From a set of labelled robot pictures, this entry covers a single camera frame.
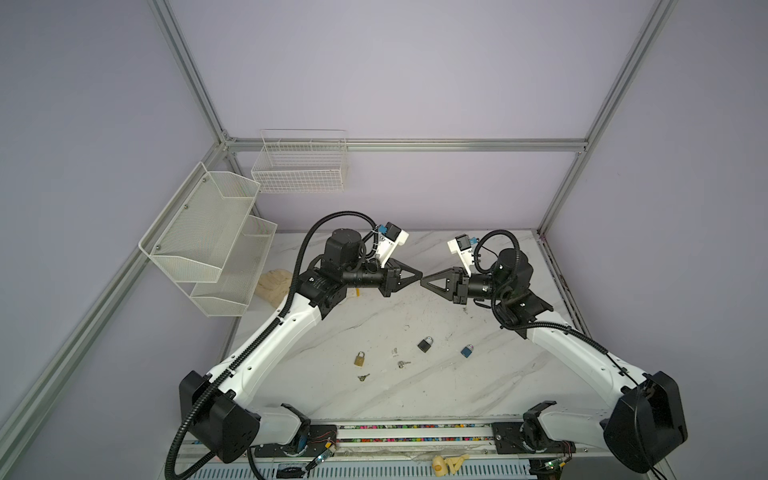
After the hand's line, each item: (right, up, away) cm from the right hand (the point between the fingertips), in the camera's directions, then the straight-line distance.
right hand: (423, 286), depth 66 cm
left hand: (-1, +2, -1) cm, 2 cm away
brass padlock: (-17, -24, +21) cm, 36 cm away
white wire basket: (-37, +38, +30) cm, 61 cm away
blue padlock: (+16, -22, +22) cm, 35 cm away
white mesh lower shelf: (-55, +2, +26) cm, 61 cm away
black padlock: (+2, -21, +24) cm, 32 cm away
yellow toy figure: (+4, -42, +3) cm, 43 cm away
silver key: (-4, -25, +20) cm, 32 cm away
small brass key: (-15, -28, +18) cm, 37 cm away
